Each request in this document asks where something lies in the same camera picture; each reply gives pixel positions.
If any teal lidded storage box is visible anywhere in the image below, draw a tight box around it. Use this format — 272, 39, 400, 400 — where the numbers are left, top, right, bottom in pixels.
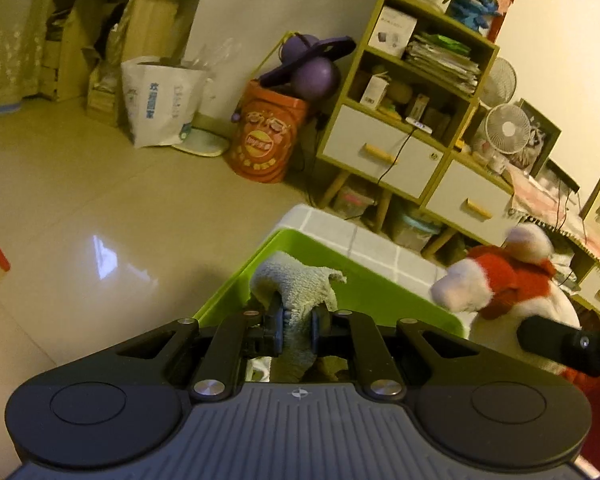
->
391, 207, 442, 254

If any black cable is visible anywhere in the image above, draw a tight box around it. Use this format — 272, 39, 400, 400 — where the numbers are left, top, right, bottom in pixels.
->
376, 124, 417, 184

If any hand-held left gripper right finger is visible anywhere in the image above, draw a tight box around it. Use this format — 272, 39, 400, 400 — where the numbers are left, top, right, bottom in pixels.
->
310, 305, 488, 402

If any white round base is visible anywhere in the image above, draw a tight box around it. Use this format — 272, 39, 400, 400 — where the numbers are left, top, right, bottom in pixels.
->
171, 127, 231, 158

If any green trimmed wooden cabinet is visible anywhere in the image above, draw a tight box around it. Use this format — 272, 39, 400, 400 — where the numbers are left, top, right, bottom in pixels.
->
315, 0, 527, 262

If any orange printed bucket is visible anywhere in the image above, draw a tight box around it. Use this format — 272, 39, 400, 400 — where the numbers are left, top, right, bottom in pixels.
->
224, 79, 312, 185

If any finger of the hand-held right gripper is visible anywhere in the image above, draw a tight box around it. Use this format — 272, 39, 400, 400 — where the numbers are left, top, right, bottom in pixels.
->
516, 314, 600, 379

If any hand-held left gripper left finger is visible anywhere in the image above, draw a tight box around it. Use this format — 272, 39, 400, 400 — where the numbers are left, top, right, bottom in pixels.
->
112, 307, 288, 402

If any stack of papers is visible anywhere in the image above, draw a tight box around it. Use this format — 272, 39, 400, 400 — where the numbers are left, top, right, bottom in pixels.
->
404, 32, 482, 97

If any green plastic bin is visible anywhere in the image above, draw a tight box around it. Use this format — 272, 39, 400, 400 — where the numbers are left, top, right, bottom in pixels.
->
192, 228, 470, 343

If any small white carton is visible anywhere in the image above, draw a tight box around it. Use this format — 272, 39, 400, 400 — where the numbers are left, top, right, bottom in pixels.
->
359, 72, 392, 110

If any grey terry towel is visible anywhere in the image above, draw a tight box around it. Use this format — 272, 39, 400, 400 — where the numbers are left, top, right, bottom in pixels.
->
250, 251, 349, 386

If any purple double ball toy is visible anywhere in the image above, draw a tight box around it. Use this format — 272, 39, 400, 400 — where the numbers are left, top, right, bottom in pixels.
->
256, 32, 358, 99

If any patterned sheer curtain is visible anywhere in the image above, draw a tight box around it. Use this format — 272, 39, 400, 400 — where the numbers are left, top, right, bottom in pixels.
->
0, 0, 57, 117

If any white product box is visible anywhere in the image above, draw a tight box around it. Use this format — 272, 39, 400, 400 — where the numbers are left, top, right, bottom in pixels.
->
366, 6, 419, 58

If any clear plastic storage box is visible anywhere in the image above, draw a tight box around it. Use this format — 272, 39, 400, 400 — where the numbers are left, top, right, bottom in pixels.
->
331, 180, 377, 219

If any white desk fan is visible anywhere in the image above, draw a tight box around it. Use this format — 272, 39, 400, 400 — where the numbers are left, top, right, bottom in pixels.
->
479, 56, 519, 109
484, 104, 533, 173

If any dark framed picture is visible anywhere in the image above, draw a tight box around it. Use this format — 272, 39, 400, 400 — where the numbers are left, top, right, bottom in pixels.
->
509, 99, 563, 177

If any white printed sack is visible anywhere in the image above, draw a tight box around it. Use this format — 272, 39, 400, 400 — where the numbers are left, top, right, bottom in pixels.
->
121, 56, 209, 150

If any pink table runner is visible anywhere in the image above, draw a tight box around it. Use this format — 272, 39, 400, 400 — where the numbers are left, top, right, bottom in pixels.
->
504, 164, 600, 282

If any blue plush toy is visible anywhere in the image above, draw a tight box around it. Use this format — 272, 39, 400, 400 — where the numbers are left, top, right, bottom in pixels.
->
446, 0, 502, 34

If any white drawer with wooden handle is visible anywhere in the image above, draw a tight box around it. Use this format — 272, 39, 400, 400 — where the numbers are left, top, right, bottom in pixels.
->
424, 160, 517, 247
322, 105, 446, 201

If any red and white plush toy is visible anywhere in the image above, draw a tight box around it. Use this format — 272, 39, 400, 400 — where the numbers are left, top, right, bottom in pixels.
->
430, 224, 600, 473

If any shelf with cardboard boxes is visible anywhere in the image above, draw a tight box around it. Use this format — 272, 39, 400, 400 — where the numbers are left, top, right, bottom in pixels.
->
39, 0, 215, 127

